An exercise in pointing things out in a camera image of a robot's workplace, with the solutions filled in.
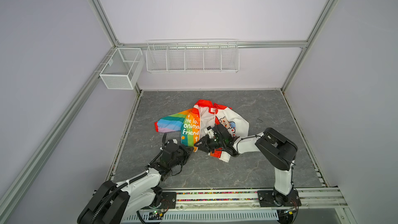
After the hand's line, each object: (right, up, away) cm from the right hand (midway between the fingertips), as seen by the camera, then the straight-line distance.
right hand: (194, 147), depth 86 cm
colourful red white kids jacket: (-2, +12, +11) cm, 17 cm away
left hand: (+1, -1, -1) cm, 2 cm away
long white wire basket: (-2, +56, +13) cm, 57 cm away
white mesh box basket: (-49, +48, +17) cm, 70 cm away
